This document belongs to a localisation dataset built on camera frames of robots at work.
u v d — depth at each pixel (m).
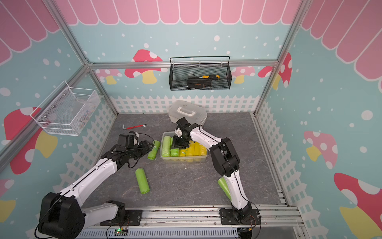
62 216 0.40
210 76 0.91
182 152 0.92
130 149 0.69
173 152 0.89
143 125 1.13
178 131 0.91
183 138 0.81
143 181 0.83
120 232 0.73
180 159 0.92
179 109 1.06
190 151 0.94
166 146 0.92
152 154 0.92
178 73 0.99
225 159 0.55
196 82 0.89
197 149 0.95
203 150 0.90
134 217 0.74
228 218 0.74
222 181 0.83
